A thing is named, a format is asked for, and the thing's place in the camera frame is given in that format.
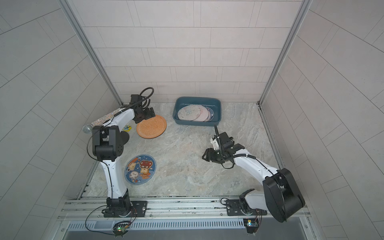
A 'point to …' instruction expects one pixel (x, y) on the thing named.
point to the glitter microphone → (88, 129)
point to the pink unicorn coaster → (204, 113)
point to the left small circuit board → (120, 228)
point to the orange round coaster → (151, 128)
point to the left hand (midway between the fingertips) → (152, 113)
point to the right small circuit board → (252, 225)
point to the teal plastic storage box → (214, 103)
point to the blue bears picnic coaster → (212, 113)
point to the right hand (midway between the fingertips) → (206, 157)
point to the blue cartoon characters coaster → (139, 169)
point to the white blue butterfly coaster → (189, 112)
